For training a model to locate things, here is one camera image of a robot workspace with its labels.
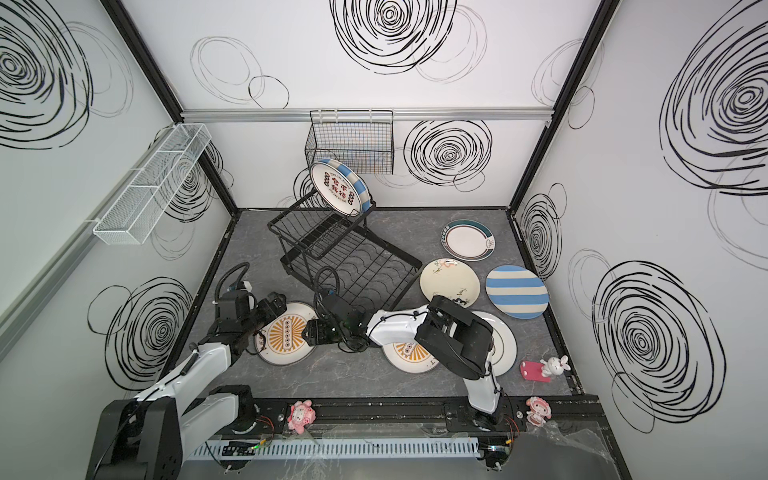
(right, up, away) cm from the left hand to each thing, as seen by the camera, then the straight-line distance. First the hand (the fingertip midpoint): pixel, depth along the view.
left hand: (279, 301), depth 89 cm
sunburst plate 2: (+39, -14, -5) cm, 42 cm away
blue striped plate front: (+20, +34, -4) cm, 40 cm away
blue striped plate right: (+76, +1, +9) cm, 77 cm away
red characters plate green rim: (+19, +34, -4) cm, 39 cm away
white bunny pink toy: (+74, -16, -11) cm, 77 cm away
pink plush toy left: (+12, -23, -18) cm, 32 cm away
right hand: (+10, -8, -8) cm, 15 cm away
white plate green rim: (+64, +18, +22) cm, 70 cm away
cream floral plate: (+54, +5, +11) cm, 56 cm away
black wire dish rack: (+10, +19, +19) cm, 29 cm away
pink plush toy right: (+70, -23, -17) cm, 76 cm away
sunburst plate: (+2, -11, -3) cm, 12 cm away
